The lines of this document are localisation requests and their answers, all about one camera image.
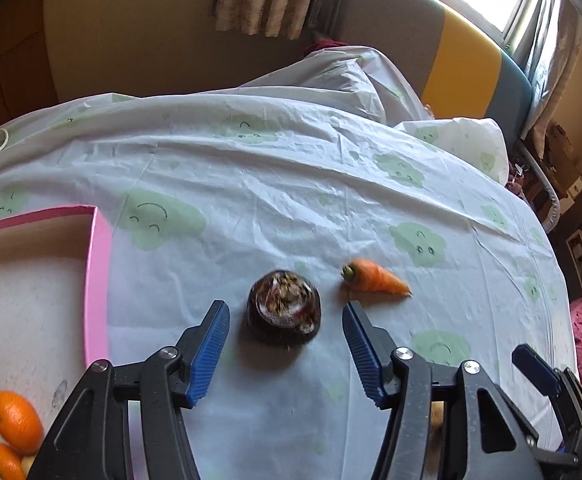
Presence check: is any orange with stem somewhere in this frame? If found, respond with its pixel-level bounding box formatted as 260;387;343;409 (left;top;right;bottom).
0;442;28;480

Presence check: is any grey yellow blue headboard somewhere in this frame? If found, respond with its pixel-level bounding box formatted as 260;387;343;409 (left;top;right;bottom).
331;0;534;141

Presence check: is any white cloud print tablecloth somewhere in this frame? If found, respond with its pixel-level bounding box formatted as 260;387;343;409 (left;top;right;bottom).
0;85;582;480

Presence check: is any cardboard box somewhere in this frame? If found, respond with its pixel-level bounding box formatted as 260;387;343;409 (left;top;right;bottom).
546;122;582;176

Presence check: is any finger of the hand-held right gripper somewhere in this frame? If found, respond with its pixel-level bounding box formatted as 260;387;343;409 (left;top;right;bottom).
512;344;582;431

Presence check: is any white duvet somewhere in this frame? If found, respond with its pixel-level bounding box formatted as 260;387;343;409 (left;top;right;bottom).
241;46;432;123

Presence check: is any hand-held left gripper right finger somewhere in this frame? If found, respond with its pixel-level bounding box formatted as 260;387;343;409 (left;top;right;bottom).
342;302;546;480

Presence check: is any dark red cloth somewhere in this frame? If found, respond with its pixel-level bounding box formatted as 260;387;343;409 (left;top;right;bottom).
505;170;526;197

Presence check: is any small dark passion fruit half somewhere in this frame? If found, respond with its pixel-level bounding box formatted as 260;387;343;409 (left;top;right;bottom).
247;270;322;346

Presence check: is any grey metal bed rail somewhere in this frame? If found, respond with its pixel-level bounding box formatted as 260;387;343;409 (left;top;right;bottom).
513;137;566;233

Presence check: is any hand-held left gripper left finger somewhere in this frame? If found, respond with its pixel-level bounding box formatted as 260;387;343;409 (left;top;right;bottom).
26;300;232;480

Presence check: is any small carrot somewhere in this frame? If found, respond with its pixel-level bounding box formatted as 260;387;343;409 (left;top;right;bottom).
341;259;412;297

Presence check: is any wooden wardrobe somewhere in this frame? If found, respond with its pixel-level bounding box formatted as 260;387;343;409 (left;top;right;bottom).
0;0;66;146

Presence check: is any pink shallow tray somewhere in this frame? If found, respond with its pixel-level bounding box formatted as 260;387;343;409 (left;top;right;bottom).
0;204;112;480

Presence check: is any white printed pillow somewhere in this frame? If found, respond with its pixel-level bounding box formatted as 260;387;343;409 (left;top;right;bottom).
396;117;510;183

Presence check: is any large orange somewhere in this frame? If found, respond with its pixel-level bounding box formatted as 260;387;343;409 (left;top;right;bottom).
0;391;45;456

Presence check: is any sheer patterned curtain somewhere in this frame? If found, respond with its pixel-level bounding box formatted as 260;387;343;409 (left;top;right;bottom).
513;0;582;141

